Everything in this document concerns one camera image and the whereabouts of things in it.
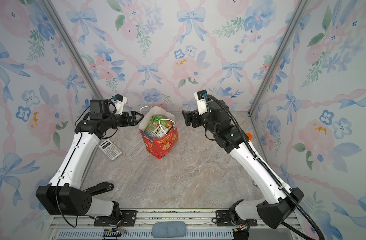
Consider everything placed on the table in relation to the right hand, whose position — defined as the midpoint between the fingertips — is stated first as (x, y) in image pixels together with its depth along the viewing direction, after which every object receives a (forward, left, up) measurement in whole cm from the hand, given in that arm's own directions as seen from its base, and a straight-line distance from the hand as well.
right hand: (191, 106), depth 67 cm
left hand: (+2, +27, -8) cm, 28 cm away
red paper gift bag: (-6, +16, -24) cm, 30 cm away
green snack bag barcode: (+2, +18, -17) cm, 25 cm away
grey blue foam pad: (-42, +10, -37) cm, 57 cm away
